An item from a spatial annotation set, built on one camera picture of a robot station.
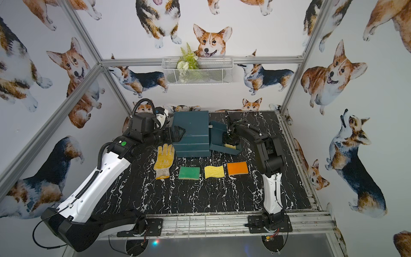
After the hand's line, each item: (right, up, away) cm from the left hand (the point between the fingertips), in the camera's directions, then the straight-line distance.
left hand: (180, 128), depth 72 cm
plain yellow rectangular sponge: (+25, -11, +26) cm, 38 cm away
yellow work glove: (-15, -20, +23) cm, 34 cm away
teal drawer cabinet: (+5, -8, +14) cm, 17 cm away
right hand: (+21, -8, +27) cm, 35 cm away
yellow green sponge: (+15, -25, +18) cm, 34 cm away
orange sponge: (+29, -24, +21) cm, 43 cm away
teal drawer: (+17, -2, +23) cm, 29 cm away
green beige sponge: (+1, -26, +19) cm, 32 cm away
